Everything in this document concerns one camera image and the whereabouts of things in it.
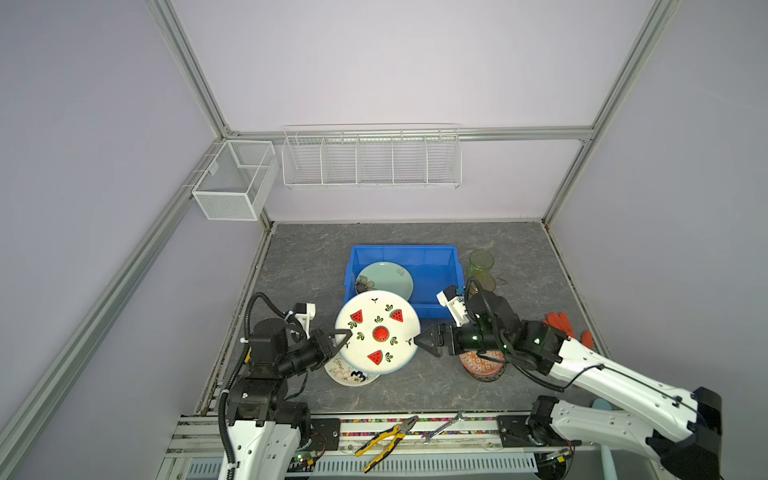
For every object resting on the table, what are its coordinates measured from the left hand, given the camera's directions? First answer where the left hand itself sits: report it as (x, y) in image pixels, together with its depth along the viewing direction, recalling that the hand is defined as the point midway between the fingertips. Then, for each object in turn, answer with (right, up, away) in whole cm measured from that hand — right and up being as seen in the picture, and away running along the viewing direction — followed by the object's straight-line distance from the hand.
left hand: (351, 339), depth 68 cm
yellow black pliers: (+11, -25, +5) cm, 28 cm away
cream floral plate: (-5, -14, +14) cm, 20 cm away
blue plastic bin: (+24, +14, +37) cm, 46 cm away
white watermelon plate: (+7, +2, +3) cm, 8 cm away
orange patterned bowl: (+33, -10, +9) cm, 36 cm away
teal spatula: (+59, -29, -2) cm, 66 cm away
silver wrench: (+26, -23, +8) cm, 36 cm away
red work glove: (+62, -1, +23) cm, 66 cm away
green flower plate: (+7, +12, +34) cm, 37 cm away
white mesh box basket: (-44, +44, +32) cm, 70 cm away
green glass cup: (+40, +16, +33) cm, 55 cm away
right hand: (+17, -1, 0) cm, 17 cm away
